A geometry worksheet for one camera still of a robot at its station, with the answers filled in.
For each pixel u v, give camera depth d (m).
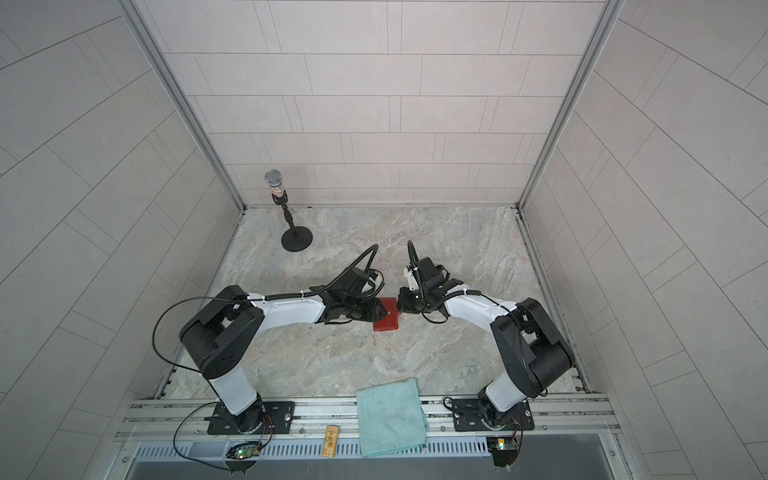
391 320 0.87
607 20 0.72
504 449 0.68
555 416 0.73
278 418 0.71
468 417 0.71
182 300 0.45
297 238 1.05
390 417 0.71
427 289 0.69
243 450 0.64
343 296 0.71
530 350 0.44
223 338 0.46
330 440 0.67
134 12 0.71
